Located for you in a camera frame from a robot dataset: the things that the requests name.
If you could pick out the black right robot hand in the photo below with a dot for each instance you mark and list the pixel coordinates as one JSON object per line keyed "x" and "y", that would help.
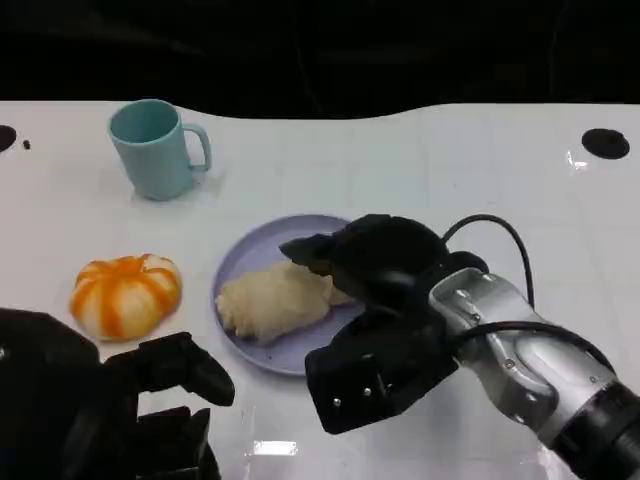
{"x": 385, "y": 255}

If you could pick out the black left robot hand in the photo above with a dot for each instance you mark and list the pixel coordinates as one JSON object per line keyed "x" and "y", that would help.
{"x": 55, "y": 400}

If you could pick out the white toy bread roll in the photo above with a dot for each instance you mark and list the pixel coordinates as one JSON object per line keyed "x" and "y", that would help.
{"x": 280, "y": 305}

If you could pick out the orange toy bread roll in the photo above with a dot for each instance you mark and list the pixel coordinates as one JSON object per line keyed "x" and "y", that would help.
{"x": 125, "y": 297}

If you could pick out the lilac plate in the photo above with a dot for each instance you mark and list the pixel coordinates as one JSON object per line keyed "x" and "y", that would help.
{"x": 240, "y": 260}

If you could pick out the black table grommet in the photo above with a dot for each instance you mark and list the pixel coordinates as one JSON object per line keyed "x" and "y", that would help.
{"x": 605, "y": 143}
{"x": 5, "y": 137}

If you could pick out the pale green mug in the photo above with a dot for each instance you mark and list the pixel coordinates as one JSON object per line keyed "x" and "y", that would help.
{"x": 152, "y": 150}

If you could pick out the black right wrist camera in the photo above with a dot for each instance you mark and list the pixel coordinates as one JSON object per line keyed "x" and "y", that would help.
{"x": 380, "y": 380}

